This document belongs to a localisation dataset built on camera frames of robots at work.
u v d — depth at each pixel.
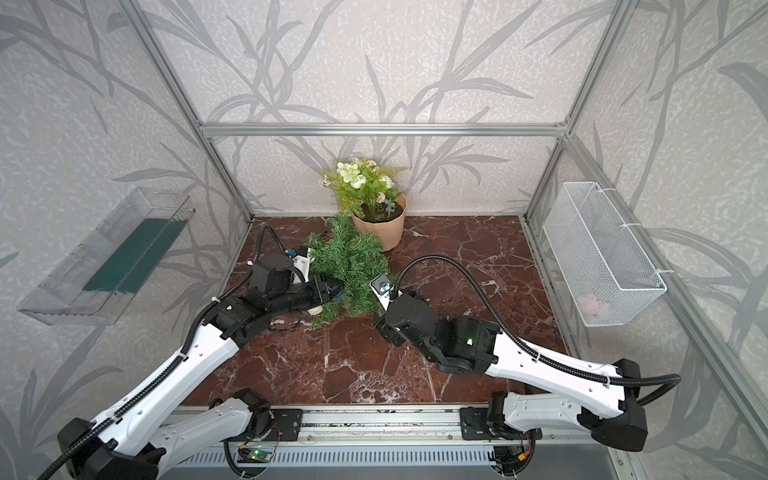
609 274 0.61
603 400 0.39
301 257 0.66
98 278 0.64
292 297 0.61
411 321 0.44
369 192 0.93
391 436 0.74
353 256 0.72
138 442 0.40
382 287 0.54
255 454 0.71
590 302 0.73
